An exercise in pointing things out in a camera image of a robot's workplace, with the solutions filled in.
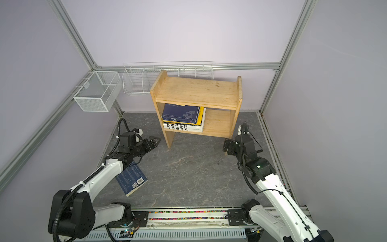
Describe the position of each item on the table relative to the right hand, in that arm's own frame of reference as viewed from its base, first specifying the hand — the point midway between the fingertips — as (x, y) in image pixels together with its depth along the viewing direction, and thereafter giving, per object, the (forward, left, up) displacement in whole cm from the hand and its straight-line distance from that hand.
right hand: (235, 141), depth 74 cm
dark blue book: (+14, +29, +6) cm, 32 cm away
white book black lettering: (+9, +24, 0) cm, 26 cm away
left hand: (+5, +43, -10) cm, 44 cm away
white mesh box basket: (+40, +85, 0) cm, 94 cm away
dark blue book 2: (-11, +58, -23) cm, 63 cm away
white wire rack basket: (+46, +59, +7) cm, 75 cm away
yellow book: (+10, +18, +3) cm, 21 cm away
